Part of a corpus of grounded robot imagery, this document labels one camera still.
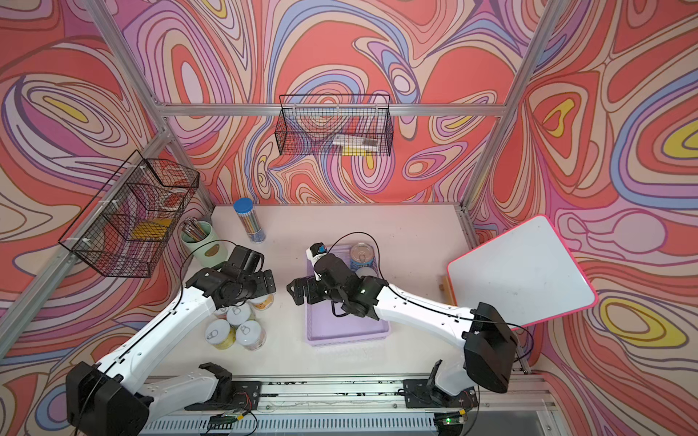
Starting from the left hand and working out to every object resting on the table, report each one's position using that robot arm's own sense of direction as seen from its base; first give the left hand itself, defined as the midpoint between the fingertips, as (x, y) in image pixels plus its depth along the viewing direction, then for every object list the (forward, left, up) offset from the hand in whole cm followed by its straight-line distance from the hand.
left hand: (264, 286), depth 81 cm
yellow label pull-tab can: (-11, +13, -9) cm, 19 cm away
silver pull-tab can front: (-12, +4, -10) cm, 16 cm away
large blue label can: (+13, -30, -2) cm, 33 cm away
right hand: (-4, -13, +4) cm, 14 cm away
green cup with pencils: (+15, +23, +2) cm, 28 cm away
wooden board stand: (+4, -59, -8) cm, 59 cm away
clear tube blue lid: (+27, +11, +6) cm, 29 cm away
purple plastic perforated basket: (-8, -18, -14) cm, 24 cm away
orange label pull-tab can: (-1, +2, -8) cm, 9 cm away
